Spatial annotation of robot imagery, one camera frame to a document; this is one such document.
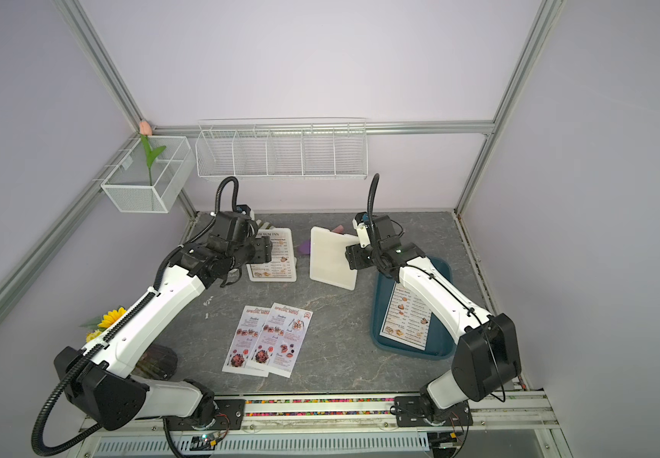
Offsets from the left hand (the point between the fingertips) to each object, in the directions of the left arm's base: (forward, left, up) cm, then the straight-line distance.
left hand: (261, 246), depth 78 cm
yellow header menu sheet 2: (-14, -42, -24) cm, 50 cm away
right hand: (+1, -27, -6) cm, 27 cm away
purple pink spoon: (+7, -11, -12) cm, 18 cm away
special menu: (-17, -2, -25) cm, 31 cm away
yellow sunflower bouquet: (-18, +35, -2) cm, 40 cm away
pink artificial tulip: (+34, +37, +8) cm, 51 cm away
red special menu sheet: (-17, +9, -26) cm, 32 cm away
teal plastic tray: (-22, -51, -24) cm, 61 cm away
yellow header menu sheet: (+7, -2, -19) cm, 20 cm away
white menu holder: (+6, -18, -17) cm, 26 cm away
